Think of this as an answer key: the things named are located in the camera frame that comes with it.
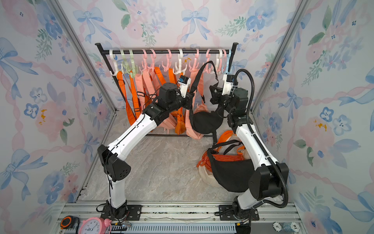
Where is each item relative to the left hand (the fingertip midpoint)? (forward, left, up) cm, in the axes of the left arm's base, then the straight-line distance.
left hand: (195, 93), depth 73 cm
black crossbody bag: (-1, -8, -21) cm, 22 cm away
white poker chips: (-52, -43, -36) cm, 77 cm away
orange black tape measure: (-51, +60, -36) cm, 86 cm away
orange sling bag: (-2, +8, -15) cm, 17 cm away
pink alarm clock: (-52, +47, -37) cm, 79 cm away
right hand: (+2, -8, +3) cm, 8 cm away
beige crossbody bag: (-30, -7, -33) cm, 45 cm away
